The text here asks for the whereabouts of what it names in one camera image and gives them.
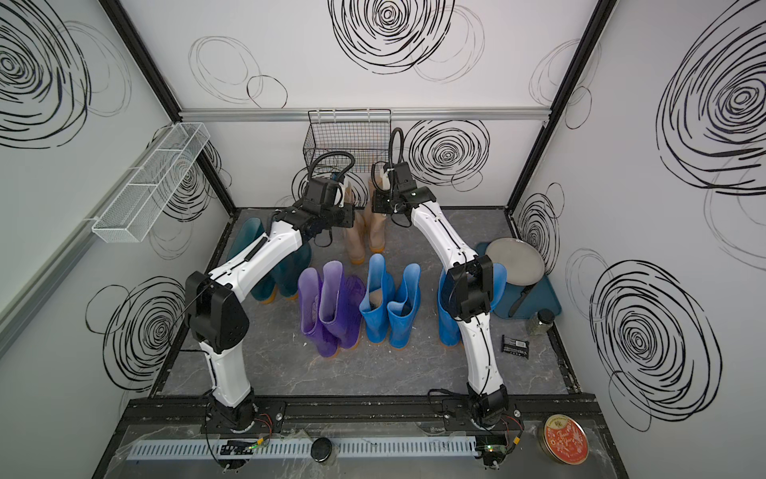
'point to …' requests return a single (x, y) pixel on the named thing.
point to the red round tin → (566, 438)
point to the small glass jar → (542, 321)
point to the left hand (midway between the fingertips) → (352, 208)
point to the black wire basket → (365, 134)
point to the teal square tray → (541, 297)
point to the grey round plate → (523, 263)
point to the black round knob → (321, 449)
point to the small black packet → (515, 346)
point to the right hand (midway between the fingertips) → (374, 201)
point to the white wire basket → (134, 214)
